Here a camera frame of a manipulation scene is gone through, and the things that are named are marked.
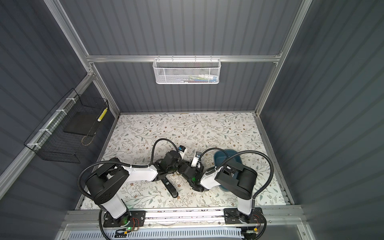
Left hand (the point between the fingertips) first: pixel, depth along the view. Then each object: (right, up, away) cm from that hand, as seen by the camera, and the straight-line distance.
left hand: (189, 163), depth 90 cm
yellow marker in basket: (-48, +29, -8) cm, 57 cm away
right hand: (+2, -1, +3) cm, 3 cm away
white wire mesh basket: (-4, +69, +34) cm, 77 cm away
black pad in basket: (-53, +24, -15) cm, 61 cm away
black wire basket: (-61, +15, -25) cm, 68 cm away
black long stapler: (-10, -11, -11) cm, 19 cm away
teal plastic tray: (+19, +1, +6) cm, 20 cm away
